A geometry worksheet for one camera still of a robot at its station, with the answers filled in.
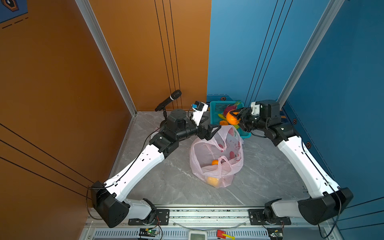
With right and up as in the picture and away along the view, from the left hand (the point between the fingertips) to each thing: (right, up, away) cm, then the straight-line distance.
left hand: (214, 121), depth 65 cm
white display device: (-8, -52, +2) cm, 52 cm away
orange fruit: (+3, -24, +22) cm, 33 cm away
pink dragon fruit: (+15, +10, +44) cm, 47 cm away
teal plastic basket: (+9, +12, +51) cm, 53 cm away
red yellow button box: (+4, -52, +3) cm, 52 cm away
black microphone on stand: (-21, +16, +24) cm, 36 cm away
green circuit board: (-31, -53, +6) cm, 62 cm away
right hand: (+8, +3, +6) cm, 11 cm away
